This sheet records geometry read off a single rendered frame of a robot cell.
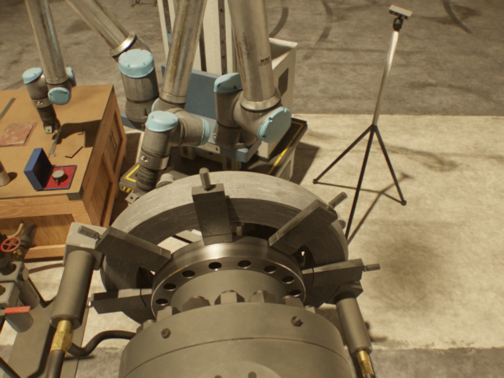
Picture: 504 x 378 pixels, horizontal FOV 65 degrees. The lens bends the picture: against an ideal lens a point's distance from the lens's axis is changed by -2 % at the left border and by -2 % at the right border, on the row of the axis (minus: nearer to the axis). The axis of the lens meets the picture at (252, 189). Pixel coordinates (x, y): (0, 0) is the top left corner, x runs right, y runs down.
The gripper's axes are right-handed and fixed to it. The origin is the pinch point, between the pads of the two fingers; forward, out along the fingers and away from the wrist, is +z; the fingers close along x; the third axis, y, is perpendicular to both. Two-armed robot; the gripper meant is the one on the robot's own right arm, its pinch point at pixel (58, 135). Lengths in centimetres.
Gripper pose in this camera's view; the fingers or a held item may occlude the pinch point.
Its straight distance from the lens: 228.6
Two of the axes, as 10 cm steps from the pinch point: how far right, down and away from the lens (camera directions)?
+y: 1.5, 6.7, -7.3
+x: 9.9, -1.0, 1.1
